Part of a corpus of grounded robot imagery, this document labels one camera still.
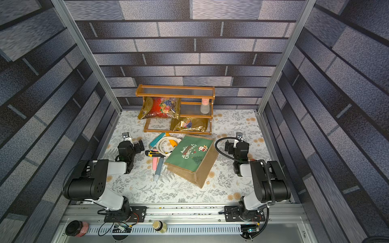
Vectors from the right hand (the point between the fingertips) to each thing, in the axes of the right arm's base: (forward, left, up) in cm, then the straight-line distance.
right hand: (236, 140), depth 94 cm
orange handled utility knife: (+1, +41, -5) cm, 42 cm away
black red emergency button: (-48, +77, 0) cm, 91 cm away
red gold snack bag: (+15, +49, +15) cm, 53 cm away
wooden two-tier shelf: (+27, +26, +8) cm, 39 cm away
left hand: (-2, +66, +1) cm, 66 cm away
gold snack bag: (+13, +31, -1) cm, 33 cm away
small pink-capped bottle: (+18, +20, +12) cm, 29 cm away
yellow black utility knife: (-9, +53, -3) cm, 54 cm away
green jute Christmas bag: (-15, +27, +6) cm, 31 cm away
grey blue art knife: (-22, +48, -5) cm, 53 cm away
